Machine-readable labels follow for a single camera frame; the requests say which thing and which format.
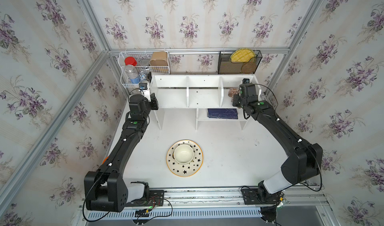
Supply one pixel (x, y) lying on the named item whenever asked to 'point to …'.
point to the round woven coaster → (249, 68)
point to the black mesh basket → (225, 67)
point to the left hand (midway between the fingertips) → (156, 94)
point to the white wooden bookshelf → (207, 93)
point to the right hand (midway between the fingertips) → (239, 96)
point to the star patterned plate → (185, 170)
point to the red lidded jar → (130, 60)
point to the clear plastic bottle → (134, 76)
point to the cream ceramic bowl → (183, 154)
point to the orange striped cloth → (233, 91)
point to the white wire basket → (136, 65)
